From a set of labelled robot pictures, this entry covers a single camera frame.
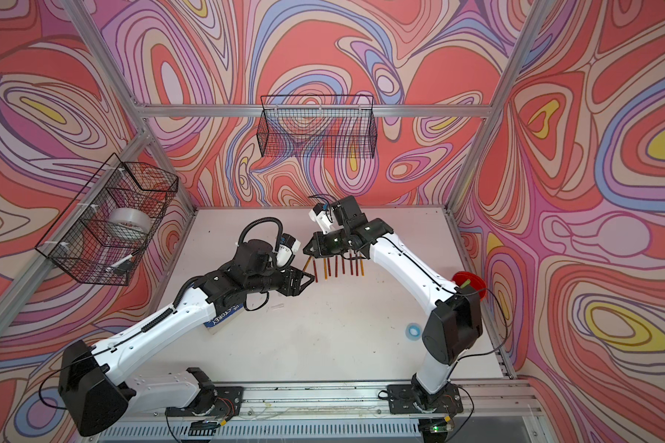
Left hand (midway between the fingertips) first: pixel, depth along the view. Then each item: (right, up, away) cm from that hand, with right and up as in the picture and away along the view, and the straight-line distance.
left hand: (310, 276), depth 74 cm
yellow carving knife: (+17, -1, +27) cm, 32 cm away
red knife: (+4, -1, +27) cm, 27 cm away
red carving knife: (+13, 0, +27) cm, 30 cm away
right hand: (-1, +5, +2) cm, 6 cm away
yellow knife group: (+3, -1, +27) cm, 27 cm away
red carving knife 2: (+15, 0, +27) cm, 31 cm away
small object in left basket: (-49, +3, -3) cm, 49 cm away
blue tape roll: (+31, -19, +12) cm, 39 cm away
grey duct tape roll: (-48, +15, -2) cm, 50 cm away
